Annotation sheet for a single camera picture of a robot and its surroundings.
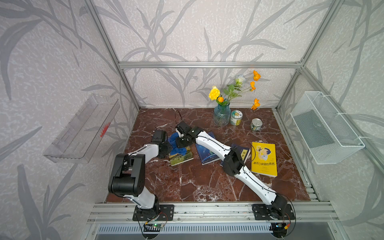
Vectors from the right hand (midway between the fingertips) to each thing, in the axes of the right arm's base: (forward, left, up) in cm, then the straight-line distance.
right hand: (177, 144), depth 98 cm
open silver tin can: (+14, -55, +3) cm, 57 cm away
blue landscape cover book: (-10, -2, 0) cm, 10 cm away
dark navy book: (-6, -43, 0) cm, 43 cm away
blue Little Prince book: (-9, -19, -1) cm, 21 cm away
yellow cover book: (-11, -55, 0) cm, 56 cm away
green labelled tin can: (+17, -41, +5) cm, 44 cm away
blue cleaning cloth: (-6, 0, +3) cm, 7 cm away
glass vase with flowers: (+18, -31, +10) cm, 37 cm away
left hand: (-3, +4, 0) cm, 5 cm away
